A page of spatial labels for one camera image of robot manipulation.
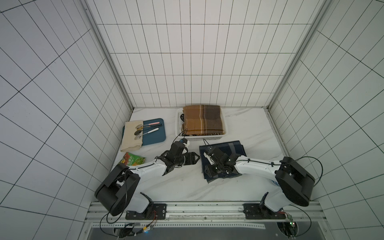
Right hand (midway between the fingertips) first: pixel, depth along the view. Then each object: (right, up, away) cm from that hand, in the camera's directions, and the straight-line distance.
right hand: (203, 172), depth 85 cm
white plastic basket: (-16, +35, +19) cm, 43 cm away
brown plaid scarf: (0, +30, +12) cm, 33 cm away
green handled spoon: (-44, +25, +21) cm, 55 cm away
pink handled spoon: (-46, +26, +22) cm, 57 cm away
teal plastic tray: (-34, +19, +16) cm, 42 cm away
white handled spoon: (-44, +19, +16) cm, 51 cm away
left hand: (-6, +7, +1) cm, 9 cm away
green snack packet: (-44, +6, +4) cm, 45 cm away
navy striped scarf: (+20, +13, +9) cm, 25 cm away
